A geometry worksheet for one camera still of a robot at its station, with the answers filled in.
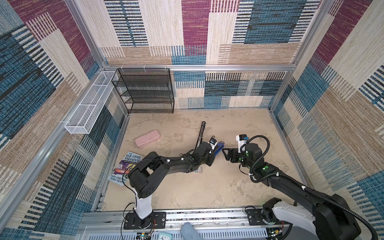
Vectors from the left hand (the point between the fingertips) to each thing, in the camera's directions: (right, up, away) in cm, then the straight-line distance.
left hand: (213, 151), depth 91 cm
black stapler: (-8, +6, +11) cm, 15 cm away
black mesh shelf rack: (-47, +41, +20) cm, 66 cm away
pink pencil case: (-43, +7, +12) cm, 45 cm away
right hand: (+7, +2, -7) cm, 10 cm away
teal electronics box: (-25, -33, -23) cm, 48 cm away
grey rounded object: (-14, -32, -23) cm, 42 cm away
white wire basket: (-64, +18, -21) cm, 69 cm away
